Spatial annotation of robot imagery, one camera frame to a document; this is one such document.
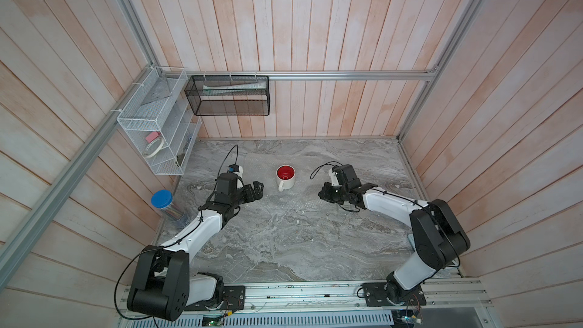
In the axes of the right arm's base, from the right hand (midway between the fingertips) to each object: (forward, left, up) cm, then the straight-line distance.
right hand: (317, 192), depth 93 cm
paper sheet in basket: (+29, +44, +30) cm, 61 cm away
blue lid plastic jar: (-12, +55, +14) cm, 58 cm away
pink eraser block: (+8, +62, +24) cm, 67 cm away
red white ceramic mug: (+10, +14, -2) cm, 17 cm away
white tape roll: (+5, +62, +21) cm, 66 cm away
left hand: (-2, +26, +5) cm, 26 cm away
